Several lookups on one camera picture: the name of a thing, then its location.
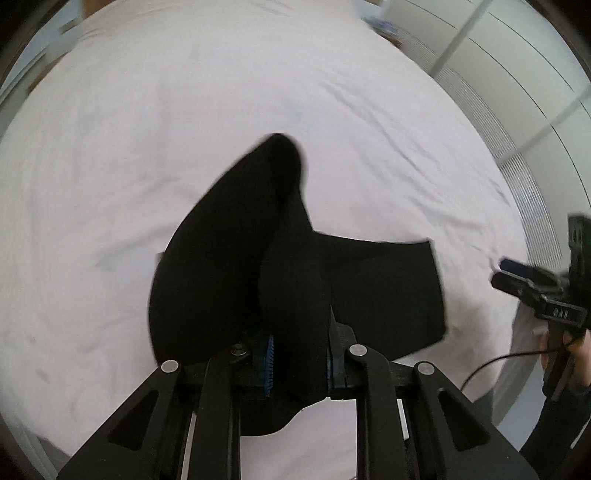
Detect pink bed sheet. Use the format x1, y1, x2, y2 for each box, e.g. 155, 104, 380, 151
1, 1, 527, 455

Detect black cable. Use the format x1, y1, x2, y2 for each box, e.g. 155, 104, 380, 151
460, 340, 578, 391

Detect person right hand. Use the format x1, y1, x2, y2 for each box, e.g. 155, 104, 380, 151
563, 330, 591, 393

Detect white louvered wardrobe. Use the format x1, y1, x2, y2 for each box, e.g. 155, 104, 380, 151
359, 1, 590, 272

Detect black pants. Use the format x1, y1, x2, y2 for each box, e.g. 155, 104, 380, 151
148, 134, 446, 436

